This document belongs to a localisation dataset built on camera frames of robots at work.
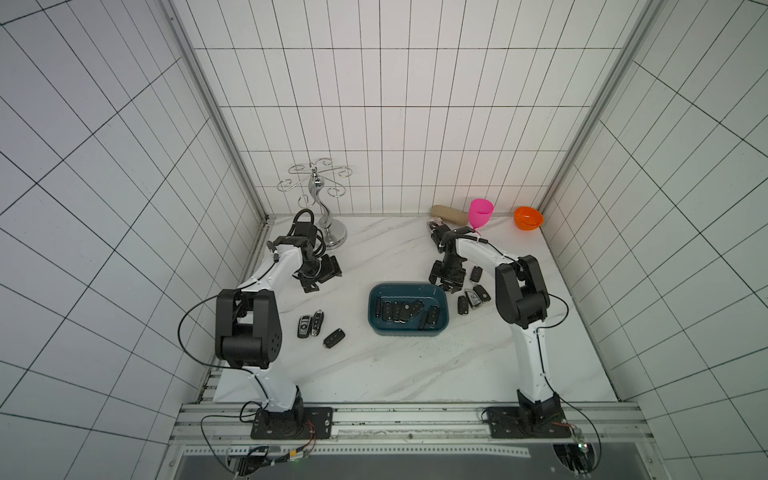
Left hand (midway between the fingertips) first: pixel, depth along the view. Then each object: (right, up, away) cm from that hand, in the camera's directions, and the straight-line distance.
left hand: (330, 282), depth 90 cm
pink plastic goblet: (+50, +23, +11) cm, 56 cm away
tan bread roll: (+43, +23, +27) cm, 56 cm away
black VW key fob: (+42, -8, +3) cm, 43 cm away
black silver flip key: (-4, -12, -1) cm, 13 cm away
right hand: (+36, -1, +11) cm, 38 cm away
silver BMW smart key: (+46, -6, +4) cm, 46 cm away
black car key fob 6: (+2, -16, -4) cm, 17 cm away
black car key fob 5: (+32, -10, +1) cm, 34 cm away
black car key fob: (+15, -8, +1) cm, 17 cm away
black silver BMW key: (-7, -13, -2) cm, 15 cm away
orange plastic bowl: (+74, +22, +26) cm, 81 cm away
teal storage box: (+32, -4, +2) cm, 33 cm away
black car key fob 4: (+26, -8, +2) cm, 27 cm away
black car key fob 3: (+21, -9, 0) cm, 23 cm away
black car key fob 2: (+18, -9, 0) cm, 20 cm away
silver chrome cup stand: (-3, +17, +22) cm, 28 cm away
